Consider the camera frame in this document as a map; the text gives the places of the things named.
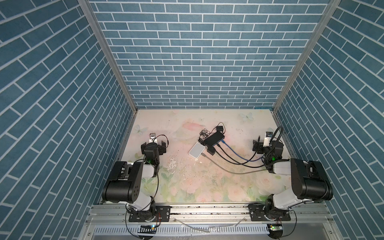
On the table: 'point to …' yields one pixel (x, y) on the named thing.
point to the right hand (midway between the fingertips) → (261, 139)
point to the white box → (197, 150)
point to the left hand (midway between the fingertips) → (154, 141)
